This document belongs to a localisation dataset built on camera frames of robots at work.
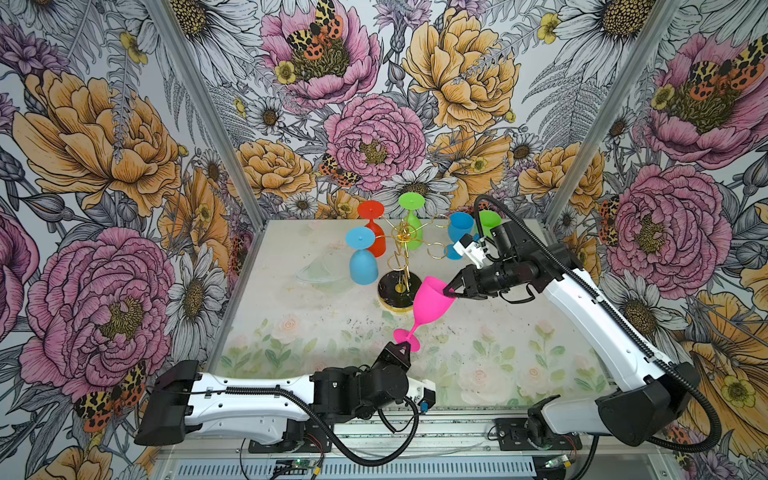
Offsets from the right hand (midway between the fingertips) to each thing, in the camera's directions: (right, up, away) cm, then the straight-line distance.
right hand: (451, 301), depth 69 cm
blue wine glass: (-21, +7, +13) cm, 26 cm away
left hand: (-12, -9, +3) cm, 15 cm away
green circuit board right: (+25, -38, +2) cm, 46 cm away
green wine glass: (-8, +25, +16) cm, 31 cm away
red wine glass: (-19, +23, +14) cm, 33 cm away
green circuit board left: (-35, -38, +2) cm, 51 cm away
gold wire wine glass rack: (-12, -1, +30) cm, 32 cm away
